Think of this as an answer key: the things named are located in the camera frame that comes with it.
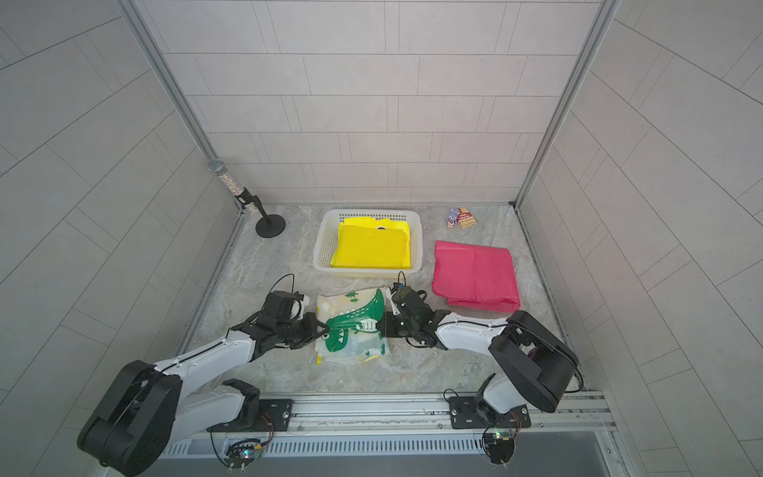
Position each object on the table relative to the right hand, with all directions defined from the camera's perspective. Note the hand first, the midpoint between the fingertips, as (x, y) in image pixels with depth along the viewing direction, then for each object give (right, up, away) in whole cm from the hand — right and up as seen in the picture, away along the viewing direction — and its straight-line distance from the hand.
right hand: (377, 328), depth 84 cm
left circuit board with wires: (-29, -21, -19) cm, 40 cm away
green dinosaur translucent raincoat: (-7, +2, 0) cm, 8 cm away
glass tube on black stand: (-41, +29, +24) cm, 56 cm away
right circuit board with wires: (+29, -22, -16) cm, 40 cm away
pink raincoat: (+30, +14, +7) cm, 34 cm away
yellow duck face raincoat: (-5, +29, +21) cm, 36 cm away
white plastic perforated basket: (-18, +27, +18) cm, 37 cm away
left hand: (-13, 0, +1) cm, 13 cm away
